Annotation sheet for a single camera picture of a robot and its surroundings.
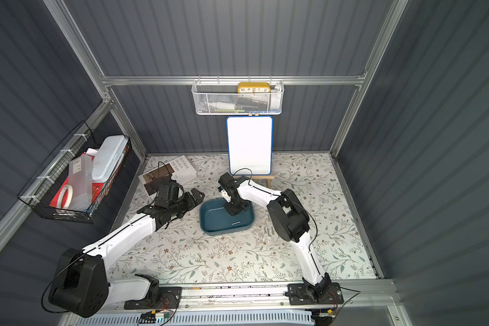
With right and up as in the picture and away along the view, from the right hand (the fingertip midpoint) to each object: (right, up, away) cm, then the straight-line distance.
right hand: (238, 207), depth 96 cm
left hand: (-16, +5, -10) cm, 20 cm away
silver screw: (-1, -6, -5) cm, 8 cm away
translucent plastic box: (-52, +14, -28) cm, 61 cm away
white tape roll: (-50, +9, -34) cm, 62 cm away
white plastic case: (-47, +21, -24) cm, 57 cm away
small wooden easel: (+15, +14, +6) cm, 21 cm away
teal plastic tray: (-11, -6, -1) cm, 12 cm away
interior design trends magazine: (-32, +18, +13) cm, 39 cm away
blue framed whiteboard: (+6, +31, -5) cm, 32 cm away
